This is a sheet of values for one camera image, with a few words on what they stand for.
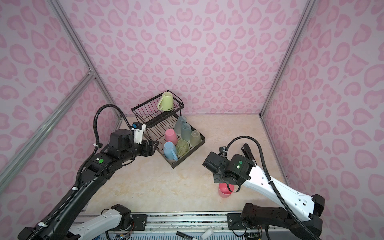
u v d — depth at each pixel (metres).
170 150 0.88
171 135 0.94
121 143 0.52
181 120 1.03
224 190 0.84
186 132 1.02
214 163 0.50
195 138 0.96
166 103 0.91
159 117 1.14
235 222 0.73
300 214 0.38
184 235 0.70
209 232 0.68
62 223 0.39
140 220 0.73
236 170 0.43
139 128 0.61
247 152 0.95
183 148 0.91
